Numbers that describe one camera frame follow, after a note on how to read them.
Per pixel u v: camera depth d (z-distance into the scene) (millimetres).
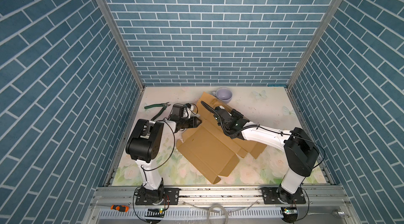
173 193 752
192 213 706
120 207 693
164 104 1083
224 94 1123
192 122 867
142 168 545
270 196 737
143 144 505
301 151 468
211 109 663
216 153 889
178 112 801
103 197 751
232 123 674
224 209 704
